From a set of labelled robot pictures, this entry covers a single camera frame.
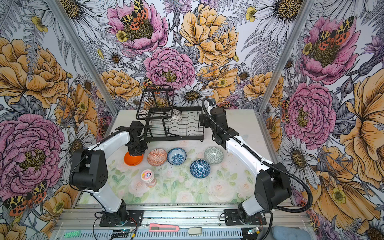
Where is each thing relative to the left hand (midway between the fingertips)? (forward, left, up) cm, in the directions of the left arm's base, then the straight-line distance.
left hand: (142, 156), depth 90 cm
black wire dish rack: (+13, -14, +16) cm, 25 cm away
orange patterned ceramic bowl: (+1, -8, -4) cm, 9 cm away
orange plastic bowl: (-2, +5, -1) cm, 6 cm away
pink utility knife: (-35, -13, -4) cm, 37 cm away
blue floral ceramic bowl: (+2, -20, -4) cm, 20 cm away
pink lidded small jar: (-14, -7, +5) cm, 16 cm away
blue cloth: (-38, -71, -1) cm, 80 cm away
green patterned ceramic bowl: (+3, -43, -4) cm, 43 cm away
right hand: (+13, -39, +20) cm, 46 cm away
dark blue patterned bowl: (-6, -34, -4) cm, 35 cm away
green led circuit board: (-37, +24, -4) cm, 44 cm away
